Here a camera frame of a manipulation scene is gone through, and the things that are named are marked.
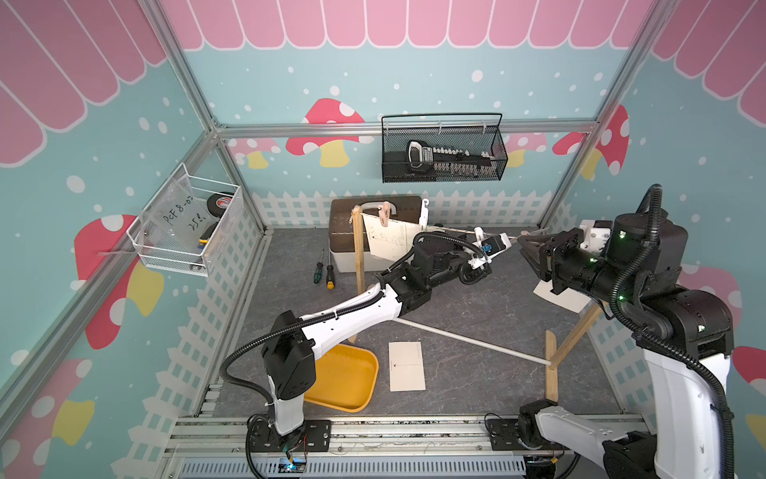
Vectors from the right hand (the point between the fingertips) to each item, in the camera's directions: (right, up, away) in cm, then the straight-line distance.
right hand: (517, 237), depth 54 cm
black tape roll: (-70, +11, +27) cm, 76 cm away
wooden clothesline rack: (+23, -33, +31) cm, 50 cm away
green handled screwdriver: (-49, -8, +52) cm, 72 cm away
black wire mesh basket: (0, +31, +41) cm, 51 cm away
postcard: (-19, -35, +33) cm, 52 cm away
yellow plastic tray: (-36, -38, +31) cm, 61 cm away
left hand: (+1, -1, +13) cm, 13 cm away
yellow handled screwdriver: (-44, -14, +48) cm, 67 cm away
